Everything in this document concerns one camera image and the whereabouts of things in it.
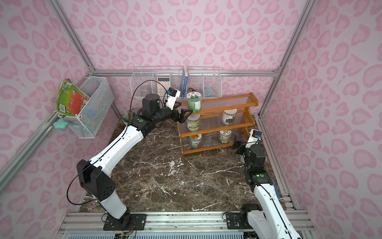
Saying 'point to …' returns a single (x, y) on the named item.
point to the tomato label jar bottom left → (196, 140)
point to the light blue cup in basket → (208, 91)
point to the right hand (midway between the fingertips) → (243, 136)
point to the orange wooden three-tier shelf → (221, 122)
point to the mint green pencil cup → (126, 117)
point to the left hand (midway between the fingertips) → (184, 103)
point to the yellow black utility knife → (191, 89)
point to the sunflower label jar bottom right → (225, 136)
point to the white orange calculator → (163, 82)
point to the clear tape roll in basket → (143, 93)
